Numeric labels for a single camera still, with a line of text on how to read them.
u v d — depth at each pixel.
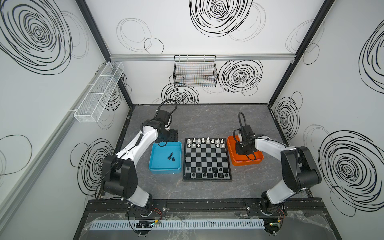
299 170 0.46
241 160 0.83
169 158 0.91
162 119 0.68
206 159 0.89
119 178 0.43
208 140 0.96
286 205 0.75
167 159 0.91
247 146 0.70
